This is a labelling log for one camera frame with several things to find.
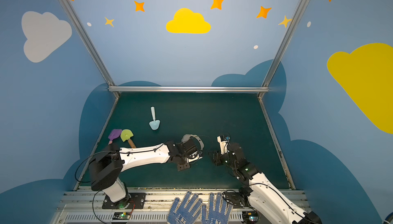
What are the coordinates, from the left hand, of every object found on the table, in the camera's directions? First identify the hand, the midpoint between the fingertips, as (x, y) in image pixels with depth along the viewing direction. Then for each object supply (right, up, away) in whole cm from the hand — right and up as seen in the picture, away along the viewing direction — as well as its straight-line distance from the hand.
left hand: (188, 161), depth 84 cm
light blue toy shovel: (-25, +19, +20) cm, 37 cm away
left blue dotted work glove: (-1, -20, -14) cm, 24 cm away
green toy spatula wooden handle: (-42, +13, +14) cm, 46 cm away
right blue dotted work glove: (+14, -21, -14) cm, 29 cm away
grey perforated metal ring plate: (-2, +11, +14) cm, 18 cm away
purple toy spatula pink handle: (-49, +13, +14) cm, 53 cm away
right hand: (+13, +7, -2) cm, 15 cm away
